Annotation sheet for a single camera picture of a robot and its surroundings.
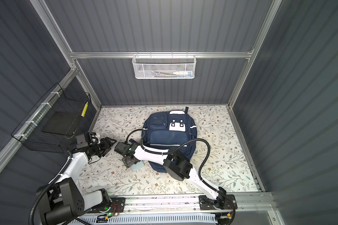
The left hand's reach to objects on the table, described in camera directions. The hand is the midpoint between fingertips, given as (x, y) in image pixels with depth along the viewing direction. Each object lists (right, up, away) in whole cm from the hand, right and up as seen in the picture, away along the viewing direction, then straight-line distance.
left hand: (112, 143), depth 86 cm
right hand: (+12, -12, +5) cm, 18 cm away
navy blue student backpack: (+38, +8, +7) cm, 39 cm away
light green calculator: (+14, -14, -1) cm, 20 cm away
